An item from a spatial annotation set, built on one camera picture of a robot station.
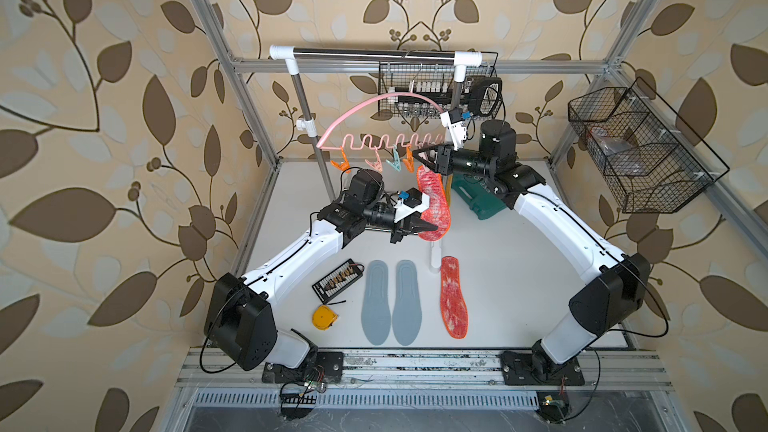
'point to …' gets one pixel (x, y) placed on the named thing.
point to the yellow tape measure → (323, 317)
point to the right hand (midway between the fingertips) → (416, 152)
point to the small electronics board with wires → (553, 406)
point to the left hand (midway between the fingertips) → (437, 226)
